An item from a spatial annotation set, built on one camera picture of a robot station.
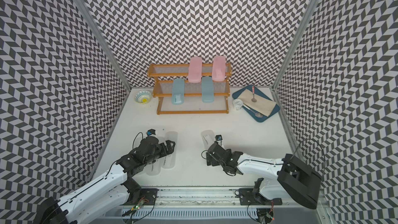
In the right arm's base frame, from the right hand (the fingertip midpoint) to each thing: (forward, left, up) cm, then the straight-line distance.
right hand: (215, 157), depth 85 cm
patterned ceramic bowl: (+44, +52, +3) cm, 68 cm away
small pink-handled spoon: (+40, -29, +2) cm, 50 cm away
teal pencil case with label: (+33, +22, +20) cm, 44 cm away
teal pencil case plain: (+34, +4, +18) cm, 39 cm away
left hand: (+3, +26, +7) cm, 27 cm away
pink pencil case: (+39, +11, +31) cm, 51 cm away
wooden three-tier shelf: (+36, +28, +30) cm, 55 cm away
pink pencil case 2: (+40, -2, +31) cm, 50 cm away
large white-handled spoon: (+28, -29, +1) cm, 40 cm away
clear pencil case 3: (+12, +4, 0) cm, 13 cm away
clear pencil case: (-6, +33, +2) cm, 33 cm away
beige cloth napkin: (+34, -34, +3) cm, 48 cm away
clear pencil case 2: (-2, +25, +2) cm, 25 cm away
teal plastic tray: (+47, -22, +4) cm, 52 cm away
